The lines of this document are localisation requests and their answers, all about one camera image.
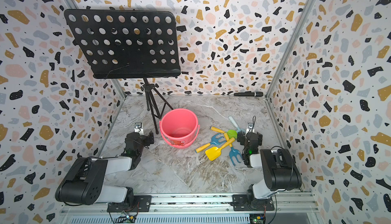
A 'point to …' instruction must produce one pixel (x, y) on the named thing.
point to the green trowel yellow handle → (231, 133)
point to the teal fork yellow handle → (232, 151)
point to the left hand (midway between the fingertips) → (144, 131)
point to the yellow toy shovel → (214, 152)
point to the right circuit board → (257, 218)
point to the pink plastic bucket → (179, 128)
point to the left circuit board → (126, 219)
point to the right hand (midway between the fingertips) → (251, 131)
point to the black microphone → (249, 93)
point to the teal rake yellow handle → (214, 141)
